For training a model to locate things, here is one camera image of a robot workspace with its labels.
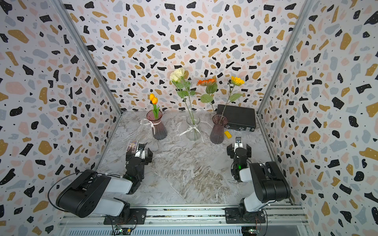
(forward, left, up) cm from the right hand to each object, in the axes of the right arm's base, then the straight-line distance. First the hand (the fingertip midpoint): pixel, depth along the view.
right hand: (241, 144), depth 93 cm
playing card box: (+1, +72, -5) cm, 72 cm away
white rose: (+25, +33, +21) cm, 46 cm away
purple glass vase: (+15, +14, -10) cm, 22 cm away
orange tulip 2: (+14, +53, +17) cm, 58 cm away
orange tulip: (+38, +64, +8) cm, 75 cm away
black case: (+25, -3, -2) cm, 25 cm away
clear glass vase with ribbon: (+9, +31, 0) cm, 32 cm away
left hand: (-6, +62, +3) cm, 62 cm away
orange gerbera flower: (+20, +20, +28) cm, 40 cm away
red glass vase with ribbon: (+8, +54, +3) cm, 54 cm away
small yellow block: (+13, +6, -7) cm, 16 cm away
